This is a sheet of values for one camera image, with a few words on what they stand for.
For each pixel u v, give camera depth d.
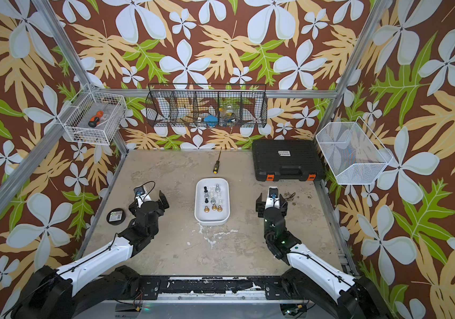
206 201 0.98
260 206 0.73
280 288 0.71
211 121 0.95
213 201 0.97
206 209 0.94
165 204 0.78
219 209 0.95
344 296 0.42
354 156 0.82
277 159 1.14
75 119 0.80
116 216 0.91
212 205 0.95
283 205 0.73
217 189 1.01
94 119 0.80
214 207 0.95
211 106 0.98
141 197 0.69
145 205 0.65
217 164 1.13
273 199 0.66
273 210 0.64
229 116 0.96
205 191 1.01
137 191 0.69
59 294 0.40
